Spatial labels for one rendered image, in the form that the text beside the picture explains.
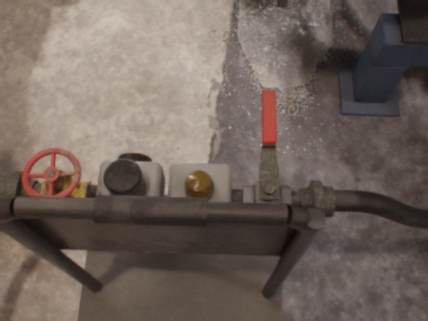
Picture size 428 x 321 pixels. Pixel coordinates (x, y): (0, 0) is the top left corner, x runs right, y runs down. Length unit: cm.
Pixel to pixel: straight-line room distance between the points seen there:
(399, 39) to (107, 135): 68
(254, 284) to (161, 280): 20
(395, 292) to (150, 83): 75
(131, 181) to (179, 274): 50
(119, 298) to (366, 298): 52
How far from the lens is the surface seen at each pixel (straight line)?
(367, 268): 114
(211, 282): 108
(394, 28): 111
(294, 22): 139
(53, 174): 64
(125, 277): 110
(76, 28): 141
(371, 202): 69
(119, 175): 62
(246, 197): 66
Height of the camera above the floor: 107
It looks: 67 degrees down
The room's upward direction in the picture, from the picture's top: straight up
